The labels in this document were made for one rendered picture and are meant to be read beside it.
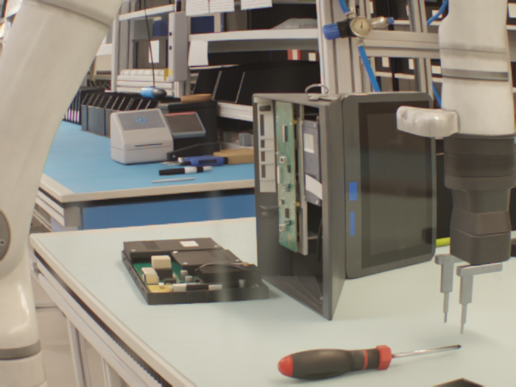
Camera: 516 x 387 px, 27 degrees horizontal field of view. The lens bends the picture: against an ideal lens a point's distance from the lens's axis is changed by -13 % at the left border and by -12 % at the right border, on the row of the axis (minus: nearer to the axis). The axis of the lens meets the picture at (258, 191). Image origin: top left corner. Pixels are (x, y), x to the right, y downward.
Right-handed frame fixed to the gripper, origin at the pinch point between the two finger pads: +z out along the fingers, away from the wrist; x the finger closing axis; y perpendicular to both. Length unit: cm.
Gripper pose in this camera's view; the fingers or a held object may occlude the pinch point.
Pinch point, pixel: (453, 327)
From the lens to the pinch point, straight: 103.9
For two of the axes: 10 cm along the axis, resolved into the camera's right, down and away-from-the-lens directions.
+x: -2.0, -1.2, 9.7
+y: 9.8, -0.5, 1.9
